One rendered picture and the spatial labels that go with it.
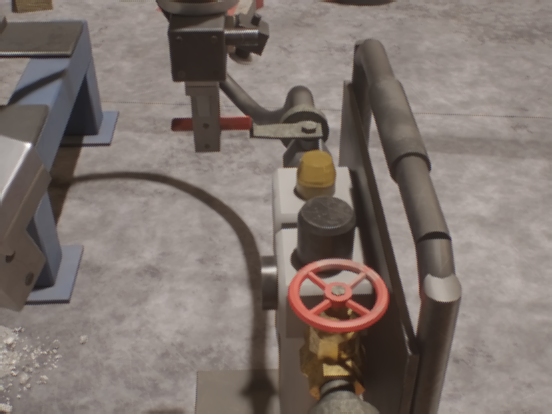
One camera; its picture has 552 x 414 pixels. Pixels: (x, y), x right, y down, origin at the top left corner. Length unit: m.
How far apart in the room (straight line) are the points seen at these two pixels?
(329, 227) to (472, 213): 0.90
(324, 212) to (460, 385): 0.61
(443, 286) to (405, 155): 0.12
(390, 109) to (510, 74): 1.39
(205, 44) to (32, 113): 0.67
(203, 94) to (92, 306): 0.65
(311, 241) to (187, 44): 0.20
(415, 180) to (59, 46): 1.06
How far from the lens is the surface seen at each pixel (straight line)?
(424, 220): 0.50
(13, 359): 1.21
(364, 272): 0.55
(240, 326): 1.19
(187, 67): 0.65
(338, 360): 0.55
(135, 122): 1.72
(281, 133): 0.76
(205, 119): 0.73
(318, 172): 0.66
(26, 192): 0.24
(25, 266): 0.31
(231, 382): 1.11
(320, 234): 0.58
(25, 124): 1.25
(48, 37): 1.53
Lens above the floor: 0.87
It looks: 38 degrees down
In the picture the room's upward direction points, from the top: straight up
